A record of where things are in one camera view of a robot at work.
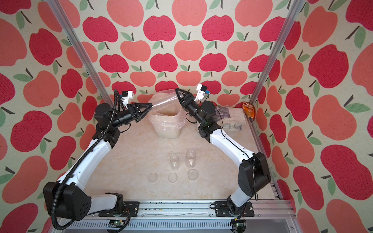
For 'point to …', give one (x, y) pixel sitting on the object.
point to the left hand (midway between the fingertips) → (153, 110)
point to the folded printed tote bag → (230, 119)
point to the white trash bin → (167, 126)
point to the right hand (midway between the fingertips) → (176, 94)
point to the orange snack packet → (249, 109)
